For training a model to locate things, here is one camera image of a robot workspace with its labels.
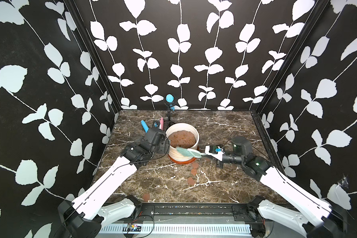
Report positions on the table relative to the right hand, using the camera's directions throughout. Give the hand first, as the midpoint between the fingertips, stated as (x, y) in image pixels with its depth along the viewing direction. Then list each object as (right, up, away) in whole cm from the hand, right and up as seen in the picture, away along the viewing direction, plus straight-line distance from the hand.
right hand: (203, 150), depth 70 cm
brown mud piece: (-2, -13, +21) cm, 25 cm away
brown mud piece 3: (-5, -21, +15) cm, 27 cm away
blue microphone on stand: (-18, +29, +23) cm, 41 cm away
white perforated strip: (-14, -38, 0) cm, 41 cm away
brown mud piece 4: (-30, -27, +9) cm, 42 cm away
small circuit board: (-35, -38, 0) cm, 51 cm away
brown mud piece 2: (-3, -16, +18) cm, 24 cm away
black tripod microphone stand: (-19, +22, +25) cm, 38 cm away
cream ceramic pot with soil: (-10, +6, +23) cm, 25 cm away
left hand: (-22, +5, +5) cm, 23 cm away
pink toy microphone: (-26, +14, +40) cm, 49 cm away
